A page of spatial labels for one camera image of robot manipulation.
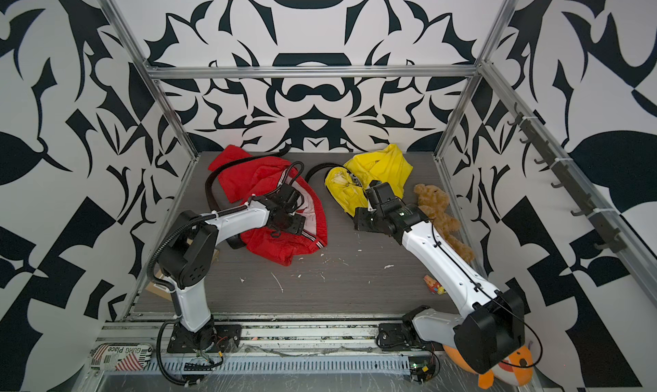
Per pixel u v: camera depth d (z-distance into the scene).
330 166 1.09
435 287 0.81
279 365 0.71
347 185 1.04
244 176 1.10
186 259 0.49
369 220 0.67
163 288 0.82
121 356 0.70
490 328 0.39
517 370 0.42
